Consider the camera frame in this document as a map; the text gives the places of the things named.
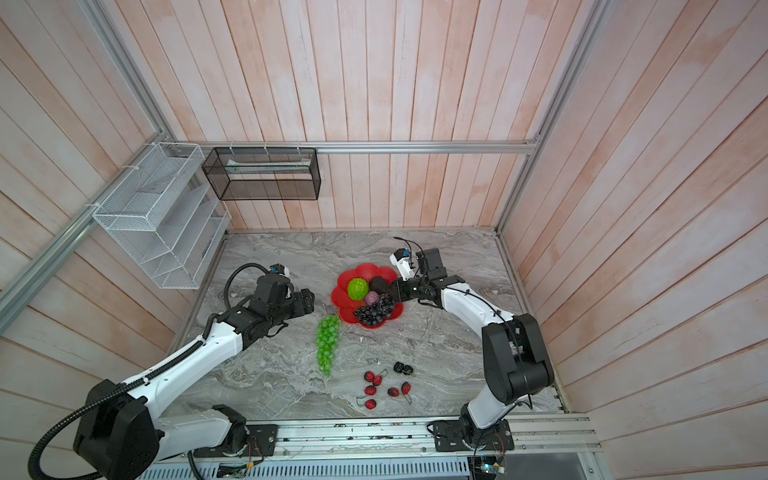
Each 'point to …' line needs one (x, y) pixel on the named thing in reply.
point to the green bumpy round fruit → (357, 289)
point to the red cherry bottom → (370, 404)
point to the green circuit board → (231, 470)
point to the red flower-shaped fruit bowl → (341, 298)
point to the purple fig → (372, 297)
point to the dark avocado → (378, 284)
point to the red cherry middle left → (370, 390)
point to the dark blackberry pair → (399, 367)
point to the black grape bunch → (374, 314)
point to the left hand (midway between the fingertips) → (303, 303)
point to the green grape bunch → (327, 336)
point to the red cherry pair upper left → (375, 379)
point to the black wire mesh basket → (264, 173)
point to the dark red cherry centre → (393, 392)
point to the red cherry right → (405, 388)
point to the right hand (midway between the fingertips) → (386, 288)
